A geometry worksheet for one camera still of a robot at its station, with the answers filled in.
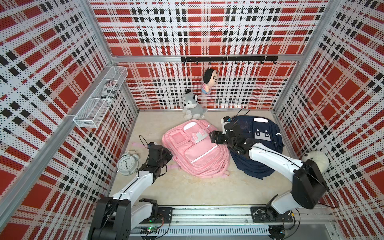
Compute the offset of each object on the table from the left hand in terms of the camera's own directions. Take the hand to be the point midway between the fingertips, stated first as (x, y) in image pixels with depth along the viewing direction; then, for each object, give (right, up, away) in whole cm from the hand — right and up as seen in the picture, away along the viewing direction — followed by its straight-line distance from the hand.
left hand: (174, 151), depth 89 cm
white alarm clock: (-28, -7, -1) cm, 29 cm away
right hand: (+25, +10, -5) cm, 27 cm away
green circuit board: (-9, -34, -20) cm, 40 cm away
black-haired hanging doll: (+22, +44, +1) cm, 49 cm away
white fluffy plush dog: (+76, -2, -16) cm, 78 cm away
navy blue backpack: (+61, +11, +13) cm, 63 cm away
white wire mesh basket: (-53, +23, +3) cm, 58 cm away
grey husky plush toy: (+10, +27, +18) cm, 34 cm away
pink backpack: (+11, 0, +2) cm, 11 cm away
